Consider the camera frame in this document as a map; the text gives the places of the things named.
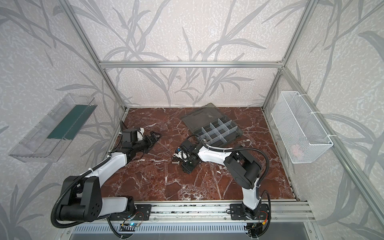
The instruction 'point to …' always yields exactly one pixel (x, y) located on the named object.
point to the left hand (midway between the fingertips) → (160, 134)
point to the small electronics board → (125, 227)
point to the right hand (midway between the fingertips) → (186, 162)
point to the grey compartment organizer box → (212, 125)
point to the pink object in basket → (296, 151)
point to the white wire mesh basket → (302, 135)
